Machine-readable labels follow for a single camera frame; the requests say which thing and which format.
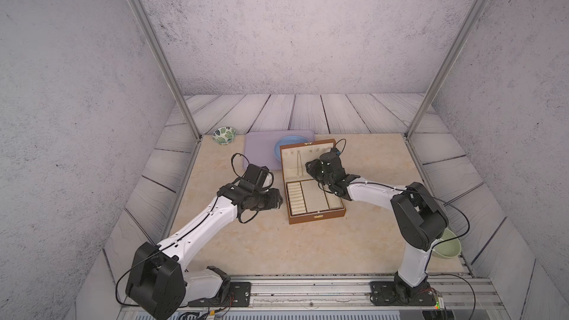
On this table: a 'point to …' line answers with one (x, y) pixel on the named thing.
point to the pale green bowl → (448, 249)
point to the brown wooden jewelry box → (305, 198)
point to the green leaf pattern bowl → (224, 135)
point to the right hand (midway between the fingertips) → (306, 164)
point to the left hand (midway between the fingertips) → (282, 201)
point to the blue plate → (285, 141)
